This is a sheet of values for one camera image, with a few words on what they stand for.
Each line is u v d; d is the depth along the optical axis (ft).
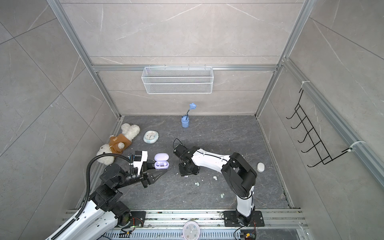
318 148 2.09
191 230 2.25
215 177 2.87
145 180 1.81
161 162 1.98
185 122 3.59
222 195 2.63
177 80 3.31
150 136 3.41
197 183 2.79
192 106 3.05
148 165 1.99
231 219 2.46
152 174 1.90
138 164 1.77
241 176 1.56
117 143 2.96
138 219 2.39
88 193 1.64
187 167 2.42
